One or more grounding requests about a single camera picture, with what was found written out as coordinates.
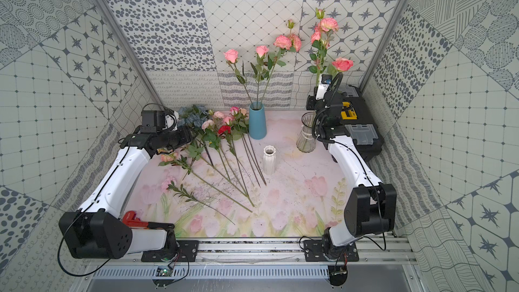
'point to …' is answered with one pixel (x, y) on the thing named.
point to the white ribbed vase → (269, 160)
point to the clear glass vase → (306, 141)
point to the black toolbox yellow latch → (359, 123)
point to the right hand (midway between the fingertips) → (315, 90)
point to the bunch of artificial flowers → (219, 155)
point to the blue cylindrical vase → (257, 121)
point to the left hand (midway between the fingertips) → (198, 133)
